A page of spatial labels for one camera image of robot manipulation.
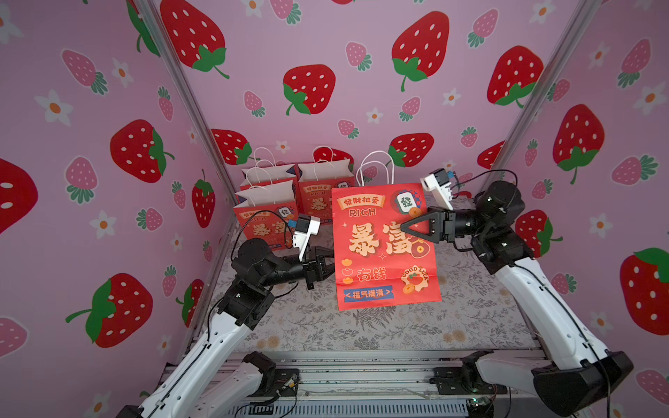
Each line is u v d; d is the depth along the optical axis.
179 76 0.80
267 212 0.88
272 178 0.92
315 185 0.94
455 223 0.49
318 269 0.53
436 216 0.49
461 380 0.72
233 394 0.54
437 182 0.51
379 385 0.75
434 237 0.50
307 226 0.50
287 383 0.72
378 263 0.51
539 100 0.86
